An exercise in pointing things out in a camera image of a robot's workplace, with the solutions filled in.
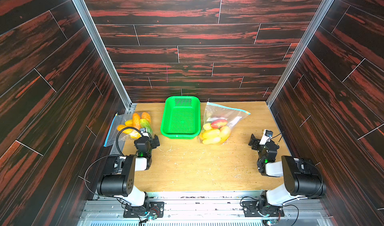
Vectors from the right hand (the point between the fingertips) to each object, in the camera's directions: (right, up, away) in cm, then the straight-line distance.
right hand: (263, 136), depth 92 cm
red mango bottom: (-28, +8, -1) cm, 29 cm away
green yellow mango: (-75, +7, +4) cm, 76 cm away
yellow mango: (-31, +2, -1) cm, 31 cm away
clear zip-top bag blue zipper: (-85, +10, +9) cm, 87 cm away
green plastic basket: (-52, +11, +20) cm, 57 cm away
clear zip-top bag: (-33, +15, -11) cm, 37 cm away
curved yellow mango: (-32, -3, -1) cm, 32 cm away
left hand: (-72, 0, +4) cm, 72 cm away
